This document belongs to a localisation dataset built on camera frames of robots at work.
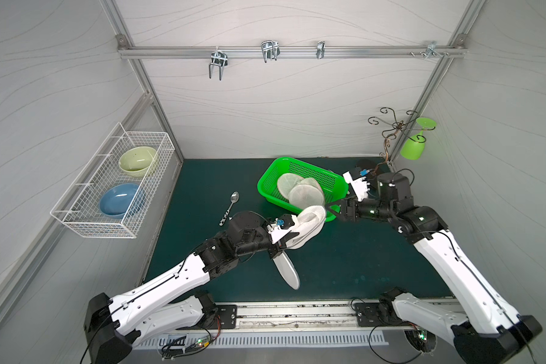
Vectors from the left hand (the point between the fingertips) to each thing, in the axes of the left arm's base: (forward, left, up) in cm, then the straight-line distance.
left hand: (296, 232), depth 66 cm
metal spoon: (+29, +27, -25) cm, 47 cm away
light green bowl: (+20, +53, +9) cm, 57 cm away
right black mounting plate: (-17, -25, -25) cm, 39 cm away
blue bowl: (+5, +53, +7) cm, 54 cm away
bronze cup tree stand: (+45, -44, +5) cm, 63 cm away
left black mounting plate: (-18, +22, -25) cm, 38 cm away
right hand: (+9, -11, +3) cm, 14 cm away
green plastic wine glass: (+41, -51, -3) cm, 66 cm away
